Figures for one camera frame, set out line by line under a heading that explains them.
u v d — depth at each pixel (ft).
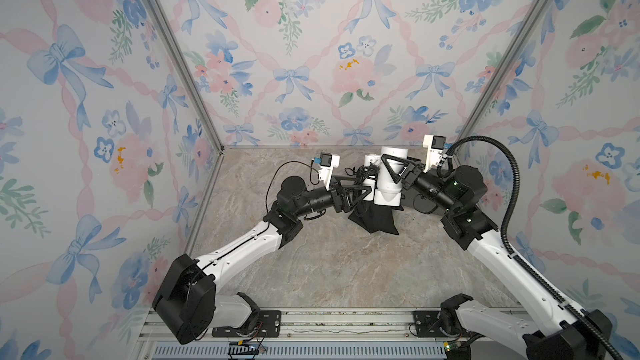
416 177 1.89
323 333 2.40
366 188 2.01
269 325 2.44
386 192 2.09
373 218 2.89
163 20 2.57
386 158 2.02
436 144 1.88
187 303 1.31
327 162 1.99
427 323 2.46
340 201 1.95
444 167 1.92
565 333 1.23
